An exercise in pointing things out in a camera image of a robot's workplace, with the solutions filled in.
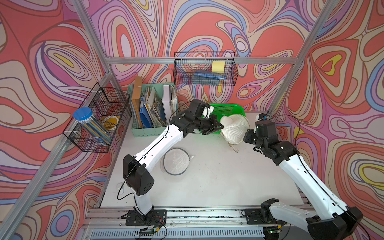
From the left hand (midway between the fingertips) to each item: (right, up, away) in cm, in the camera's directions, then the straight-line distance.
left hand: (225, 126), depth 70 cm
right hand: (+13, -5, +6) cm, 15 cm away
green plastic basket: (+8, +14, +53) cm, 55 cm away
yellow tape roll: (-55, +2, 0) cm, 55 cm away
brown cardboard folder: (-48, +16, +13) cm, 52 cm away
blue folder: (-46, +6, +23) cm, 52 cm away
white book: (-32, +15, +20) cm, 41 cm away
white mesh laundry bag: (-25, -20, +16) cm, 36 cm away
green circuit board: (-38, -51, +2) cm, 63 cm away
